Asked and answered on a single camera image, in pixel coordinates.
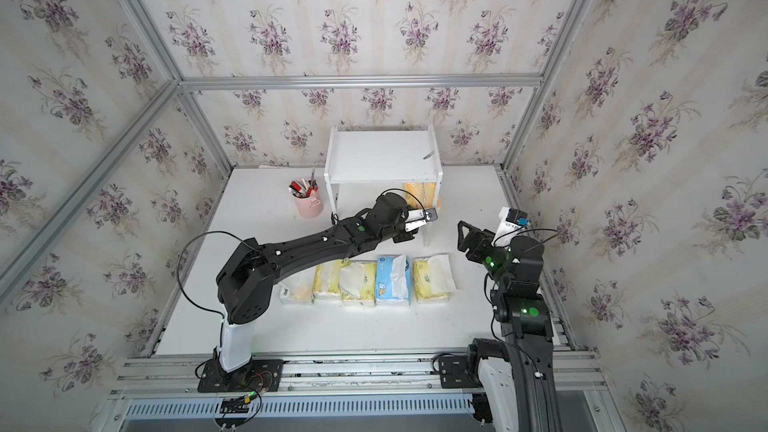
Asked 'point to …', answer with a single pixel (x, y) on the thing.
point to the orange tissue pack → (426, 193)
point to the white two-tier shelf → (362, 162)
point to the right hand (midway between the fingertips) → (475, 227)
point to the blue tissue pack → (392, 285)
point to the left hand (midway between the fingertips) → (418, 215)
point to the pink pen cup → (310, 207)
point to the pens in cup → (302, 188)
